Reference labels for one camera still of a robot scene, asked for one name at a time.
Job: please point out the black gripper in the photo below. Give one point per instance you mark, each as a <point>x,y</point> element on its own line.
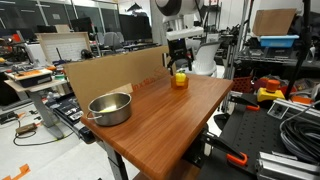
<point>180,50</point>

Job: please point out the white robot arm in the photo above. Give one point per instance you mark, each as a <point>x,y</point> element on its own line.
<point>196,20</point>

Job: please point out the yellow pepper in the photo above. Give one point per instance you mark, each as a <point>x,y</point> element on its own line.
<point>180,78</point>

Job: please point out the orange plastic cup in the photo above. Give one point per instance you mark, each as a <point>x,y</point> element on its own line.
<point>180,86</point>

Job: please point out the black computer monitor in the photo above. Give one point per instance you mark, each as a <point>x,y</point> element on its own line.
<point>135,27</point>

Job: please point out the red plastic crate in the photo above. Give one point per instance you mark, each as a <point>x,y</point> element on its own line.
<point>241,84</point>

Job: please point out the brown cardboard panel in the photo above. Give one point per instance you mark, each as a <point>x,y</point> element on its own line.
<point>110,75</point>

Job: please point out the grey office chair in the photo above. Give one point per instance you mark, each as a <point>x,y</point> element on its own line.
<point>112,40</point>

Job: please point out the steel cooking pot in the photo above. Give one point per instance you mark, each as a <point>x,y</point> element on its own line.
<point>111,110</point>

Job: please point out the yellow emergency stop button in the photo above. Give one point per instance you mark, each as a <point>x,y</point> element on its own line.
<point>270,91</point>

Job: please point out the blue plastic bin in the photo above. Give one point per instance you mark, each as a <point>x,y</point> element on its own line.
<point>278,41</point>

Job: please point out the brown cardboard box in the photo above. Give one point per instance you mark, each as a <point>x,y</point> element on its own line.
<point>274,21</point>

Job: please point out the black perforated breadboard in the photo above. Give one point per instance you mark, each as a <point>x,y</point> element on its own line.
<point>260,133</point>

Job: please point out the white pegboard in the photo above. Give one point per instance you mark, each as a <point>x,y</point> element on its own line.
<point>63,45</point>

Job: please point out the aluminium extrusion bar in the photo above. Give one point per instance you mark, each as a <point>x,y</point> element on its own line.
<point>286,166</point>

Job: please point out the black orange tool case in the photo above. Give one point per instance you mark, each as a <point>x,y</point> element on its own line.
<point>33,77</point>

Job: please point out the grey side desk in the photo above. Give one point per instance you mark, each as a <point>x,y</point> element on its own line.
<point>36,100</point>

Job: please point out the black power adapter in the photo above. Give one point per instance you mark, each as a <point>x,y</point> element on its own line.
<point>26,128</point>

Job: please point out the black camera pole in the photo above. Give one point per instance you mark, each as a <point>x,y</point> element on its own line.
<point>300,46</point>

